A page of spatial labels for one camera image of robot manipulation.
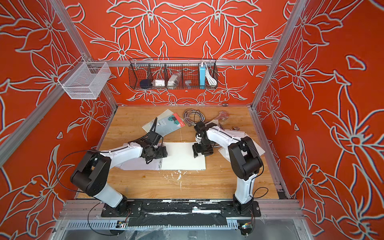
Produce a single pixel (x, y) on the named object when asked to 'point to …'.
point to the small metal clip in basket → (187, 82)
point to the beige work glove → (216, 121)
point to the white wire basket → (85, 80)
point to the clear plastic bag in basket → (174, 80)
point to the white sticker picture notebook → (180, 156)
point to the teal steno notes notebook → (166, 124)
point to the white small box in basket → (159, 82)
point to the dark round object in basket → (145, 83)
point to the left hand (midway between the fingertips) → (162, 153)
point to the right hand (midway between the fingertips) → (196, 155)
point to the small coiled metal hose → (191, 116)
